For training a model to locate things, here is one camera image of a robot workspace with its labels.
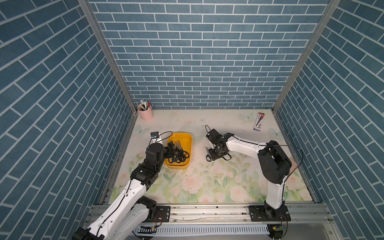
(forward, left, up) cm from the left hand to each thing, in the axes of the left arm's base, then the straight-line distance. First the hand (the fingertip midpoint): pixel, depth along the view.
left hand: (171, 142), depth 79 cm
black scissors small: (+1, -21, -17) cm, 27 cm away
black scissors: (+2, -3, -16) cm, 17 cm away
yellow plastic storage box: (+14, -7, -18) cm, 24 cm away
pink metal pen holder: (+32, +24, -14) cm, 42 cm away
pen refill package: (+30, -61, -16) cm, 70 cm away
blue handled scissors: (-1, +1, -17) cm, 17 cm away
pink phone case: (-6, -72, -16) cm, 74 cm away
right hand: (+1, -25, -17) cm, 30 cm away
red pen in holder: (+38, +22, -7) cm, 44 cm away
